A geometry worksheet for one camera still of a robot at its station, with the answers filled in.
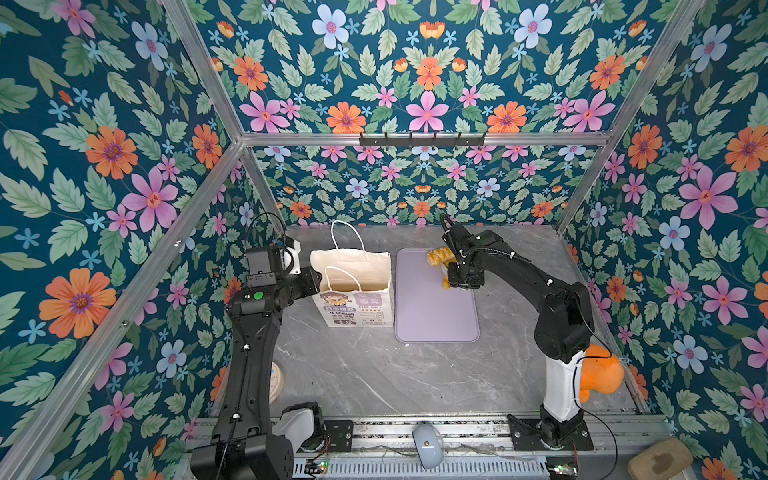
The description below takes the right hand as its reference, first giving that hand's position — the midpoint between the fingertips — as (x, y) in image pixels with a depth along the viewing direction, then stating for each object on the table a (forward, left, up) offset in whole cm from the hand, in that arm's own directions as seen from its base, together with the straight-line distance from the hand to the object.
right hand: (457, 282), depth 91 cm
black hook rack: (+36, +11, +27) cm, 46 cm away
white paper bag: (-13, +28, +17) cm, 35 cm away
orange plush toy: (-27, -34, -3) cm, 44 cm away
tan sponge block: (-45, -43, -8) cm, 63 cm away
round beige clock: (-27, +51, -8) cm, 59 cm away
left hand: (-7, +37, +17) cm, 42 cm away
